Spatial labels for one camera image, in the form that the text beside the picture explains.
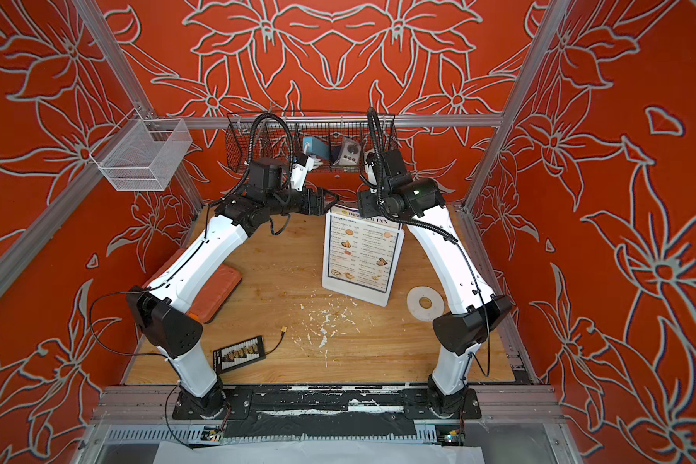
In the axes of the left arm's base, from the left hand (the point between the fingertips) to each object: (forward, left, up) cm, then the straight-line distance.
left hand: (329, 193), depth 74 cm
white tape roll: (-12, -31, -35) cm, 48 cm away
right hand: (0, -9, -1) cm, 9 cm away
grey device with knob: (+23, -5, -3) cm, 24 cm away
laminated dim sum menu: (-6, -9, -16) cm, 20 cm away
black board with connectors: (-32, +24, -33) cm, 52 cm away
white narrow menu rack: (-11, -8, -31) cm, 34 cm away
